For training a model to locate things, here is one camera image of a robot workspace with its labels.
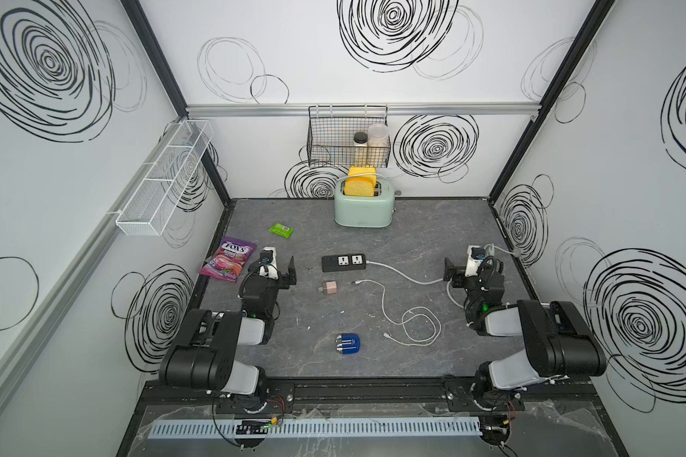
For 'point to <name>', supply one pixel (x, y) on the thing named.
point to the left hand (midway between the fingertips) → (275, 257)
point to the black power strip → (343, 262)
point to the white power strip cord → (422, 281)
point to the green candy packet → (281, 229)
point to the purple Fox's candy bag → (229, 259)
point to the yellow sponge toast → (359, 185)
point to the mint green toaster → (365, 211)
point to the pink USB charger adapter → (332, 287)
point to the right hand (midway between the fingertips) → (464, 259)
